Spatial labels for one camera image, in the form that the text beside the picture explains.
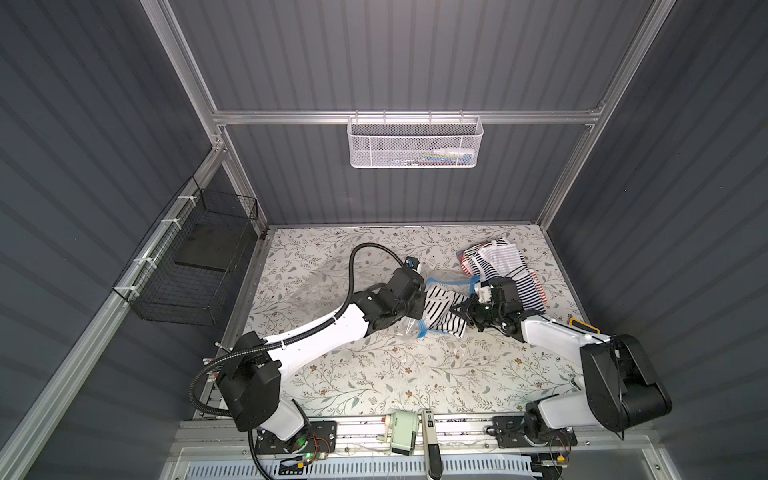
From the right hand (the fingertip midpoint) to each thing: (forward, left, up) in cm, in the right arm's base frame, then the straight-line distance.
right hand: (453, 308), depth 88 cm
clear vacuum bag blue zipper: (+13, -5, -8) cm, 16 cm away
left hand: (-3, +10, +9) cm, 14 cm away
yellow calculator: (-1, -39, -7) cm, 39 cm away
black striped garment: (+2, +4, -6) cm, 8 cm away
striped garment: (+20, -20, -2) cm, 28 cm away
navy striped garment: (+19, -8, -5) cm, 21 cm away
